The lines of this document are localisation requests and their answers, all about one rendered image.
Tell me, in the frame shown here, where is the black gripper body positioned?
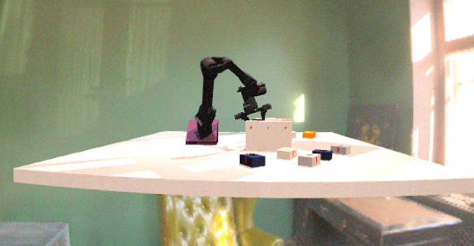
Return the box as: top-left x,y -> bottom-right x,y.
234,97 -> 272,119

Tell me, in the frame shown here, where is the white block with red arrow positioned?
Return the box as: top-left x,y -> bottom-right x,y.
330,145 -> 351,154

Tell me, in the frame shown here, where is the small beige block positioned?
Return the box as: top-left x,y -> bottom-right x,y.
277,148 -> 297,160

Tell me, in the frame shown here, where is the orange rectangular block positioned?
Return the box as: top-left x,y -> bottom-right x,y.
303,132 -> 316,139

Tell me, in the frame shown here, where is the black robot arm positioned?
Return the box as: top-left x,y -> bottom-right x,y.
194,57 -> 267,136

